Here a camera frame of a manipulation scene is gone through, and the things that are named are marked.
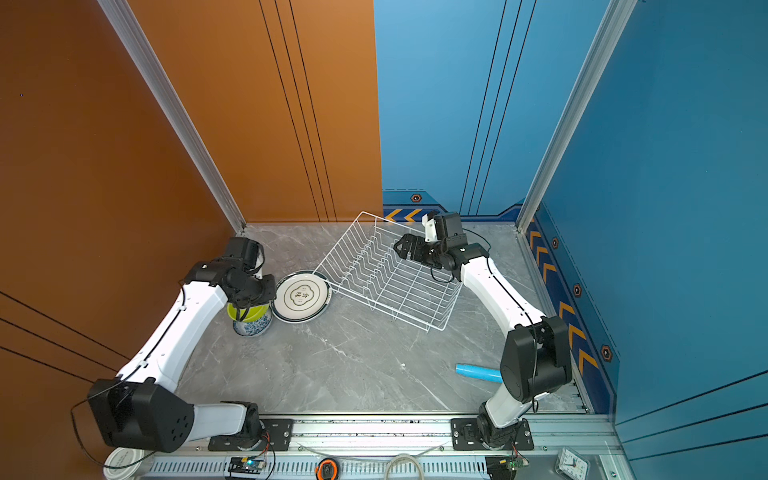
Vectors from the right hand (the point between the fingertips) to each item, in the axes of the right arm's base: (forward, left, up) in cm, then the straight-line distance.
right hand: (404, 250), depth 85 cm
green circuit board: (-48, +39, -22) cm, 66 cm away
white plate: (-4, +34, -18) cm, 38 cm away
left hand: (-11, +37, -4) cm, 39 cm away
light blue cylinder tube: (-27, -21, -22) cm, 41 cm away
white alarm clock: (-48, -38, -21) cm, 65 cm away
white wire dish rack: (+8, +13, -17) cm, 23 cm away
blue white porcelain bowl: (-14, +47, -20) cm, 53 cm away
